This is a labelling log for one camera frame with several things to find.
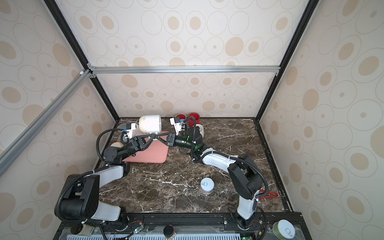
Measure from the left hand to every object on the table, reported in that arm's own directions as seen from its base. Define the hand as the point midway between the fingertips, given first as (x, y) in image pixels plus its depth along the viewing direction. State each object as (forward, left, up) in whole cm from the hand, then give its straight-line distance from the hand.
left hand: (157, 139), depth 69 cm
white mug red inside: (+40, -7, -26) cm, 48 cm away
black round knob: (-34, -6, -20) cm, 40 cm away
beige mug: (+12, +32, -23) cm, 41 cm away
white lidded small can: (-13, -24, -25) cm, 37 cm away
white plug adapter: (-34, +32, -20) cm, 50 cm away
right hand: (+1, +1, -2) cm, 2 cm away
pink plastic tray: (+11, +8, -31) cm, 34 cm away
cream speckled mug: (+6, +3, +4) cm, 8 cm away
